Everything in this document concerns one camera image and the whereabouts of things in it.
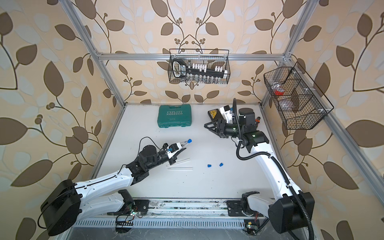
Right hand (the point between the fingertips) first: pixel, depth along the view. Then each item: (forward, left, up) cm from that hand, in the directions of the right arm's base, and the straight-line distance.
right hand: (206, 127), depth 70 cm
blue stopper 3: (-6, -9, -29) cm, 31 cm away
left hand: (-3, +13, -9) cm, 16 cm away
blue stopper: (-6, +8, -2) cm, 10 cm away
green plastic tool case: (+30, +19, -24) cm, 43 cm away
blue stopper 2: (-7, -2, -30) cm, 30 cm away
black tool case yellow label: (+32, -9, -27) cm, 43 cm away
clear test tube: (-7, +15, -30) cm, 35 cm away
